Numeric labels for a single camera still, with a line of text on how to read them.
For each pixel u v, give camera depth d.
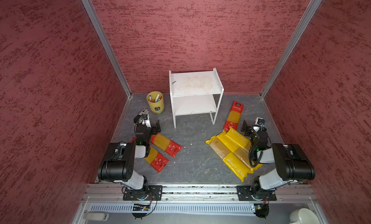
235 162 0.83
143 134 0.69
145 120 0.79
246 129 0.84
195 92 0.77
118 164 0.45
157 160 0.83
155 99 1.03
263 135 0.69
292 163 0.45
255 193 0.68
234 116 1.07
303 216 0.63
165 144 0.90
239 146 0.90
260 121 0.77
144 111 1.05
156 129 0.86
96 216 0.64
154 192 0.74
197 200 0.73
